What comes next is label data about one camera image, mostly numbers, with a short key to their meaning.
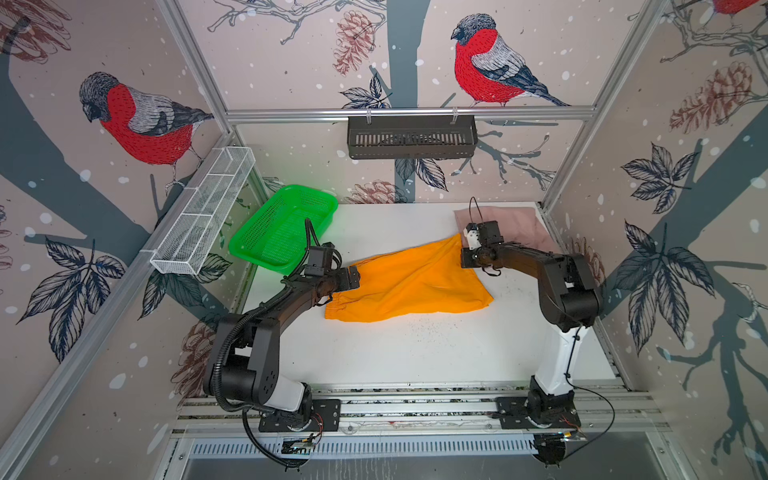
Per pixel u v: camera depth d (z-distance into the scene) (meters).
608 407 0.66
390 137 1.07
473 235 0.95
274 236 1.12
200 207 0.78
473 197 1.24
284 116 0.92
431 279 0.99
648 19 0.73
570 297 0.55
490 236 0.83
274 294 0.59
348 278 0.83
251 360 0.44
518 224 1.11
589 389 0.64
